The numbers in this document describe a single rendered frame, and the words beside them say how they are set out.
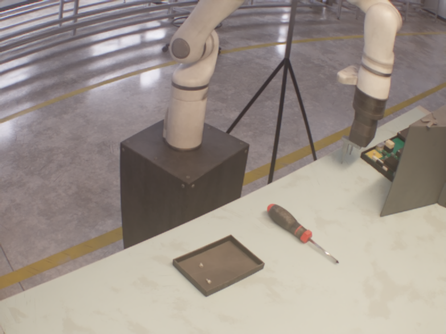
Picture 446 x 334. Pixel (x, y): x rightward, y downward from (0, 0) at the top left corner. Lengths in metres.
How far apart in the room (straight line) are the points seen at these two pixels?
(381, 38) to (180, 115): 0.58
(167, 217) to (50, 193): 1.33
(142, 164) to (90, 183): 1.33
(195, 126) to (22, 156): 1.80
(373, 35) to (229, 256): 0.47
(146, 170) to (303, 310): 0.67
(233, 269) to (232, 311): 0.09
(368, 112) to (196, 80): 0.44
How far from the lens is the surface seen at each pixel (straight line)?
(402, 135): 1.19
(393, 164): 1.03
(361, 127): 0.93
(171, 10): 5.37
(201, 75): 1.14
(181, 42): 1.08
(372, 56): 0.87
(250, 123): 3.14
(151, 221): 1.30
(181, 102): 1.16
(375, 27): 0.84
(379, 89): 0.89
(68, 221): 2.30
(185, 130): 1.19
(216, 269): 0.71
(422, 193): 0.96
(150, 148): 1.23
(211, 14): 1.03
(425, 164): 0.90
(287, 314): 0.67
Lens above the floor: 1.52
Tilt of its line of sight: 34 degrees down
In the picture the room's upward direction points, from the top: 8 degrees clockwise
